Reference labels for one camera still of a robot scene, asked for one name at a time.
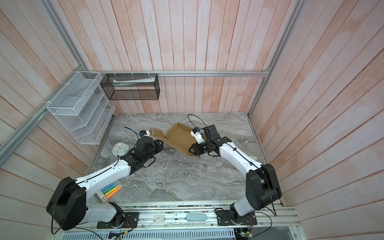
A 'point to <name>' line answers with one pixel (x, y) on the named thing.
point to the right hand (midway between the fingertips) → (191, 149)
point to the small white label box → (158, 218)
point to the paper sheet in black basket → (116, 82)
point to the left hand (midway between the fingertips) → (163, 144)
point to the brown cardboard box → (179, 137)
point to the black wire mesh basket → (131, 86)
